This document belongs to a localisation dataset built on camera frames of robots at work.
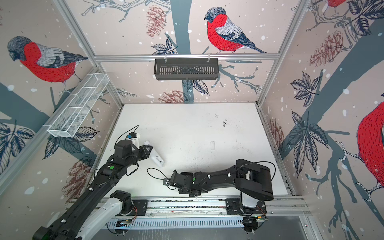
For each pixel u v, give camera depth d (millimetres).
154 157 808
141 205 733
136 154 671
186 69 1063
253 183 430
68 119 719
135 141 728
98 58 933
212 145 974
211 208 751
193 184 580
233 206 728
